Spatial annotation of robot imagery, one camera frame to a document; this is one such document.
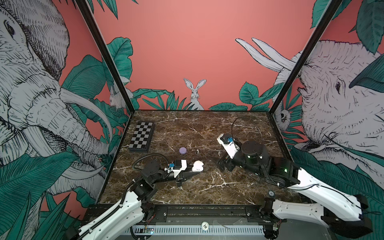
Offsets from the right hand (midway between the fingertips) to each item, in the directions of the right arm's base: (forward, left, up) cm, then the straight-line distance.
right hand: (216, 148), depth 61 cm
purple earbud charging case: (+17, +18, -32) cm, 40 cm away
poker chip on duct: (-24, +4, -32) cm, 40 cm away
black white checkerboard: (+25, +47, -30) cm, 61 cm away
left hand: (-6, +8, -7) cm, 12 cm away
